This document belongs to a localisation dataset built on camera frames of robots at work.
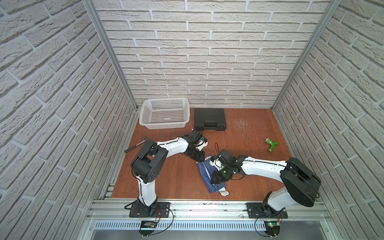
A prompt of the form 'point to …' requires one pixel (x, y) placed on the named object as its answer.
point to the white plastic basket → (165, 113)
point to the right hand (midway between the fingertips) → (215, 180)
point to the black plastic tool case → (210, 119)
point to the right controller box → (272, 228)
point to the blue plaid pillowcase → (205, 170)
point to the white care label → (224, 192)
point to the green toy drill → (272, 144)
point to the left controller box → (147, 227)
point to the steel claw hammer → (146, 139)
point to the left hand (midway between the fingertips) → (203, 157)
